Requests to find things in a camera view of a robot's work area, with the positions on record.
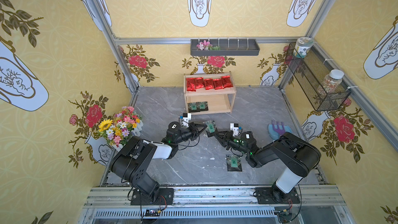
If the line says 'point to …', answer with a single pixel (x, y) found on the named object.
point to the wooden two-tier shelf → (221, 100)
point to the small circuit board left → (153, 212)
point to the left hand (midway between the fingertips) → (203, 124)
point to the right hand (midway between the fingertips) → (216, 131)
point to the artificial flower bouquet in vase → (113, 133)
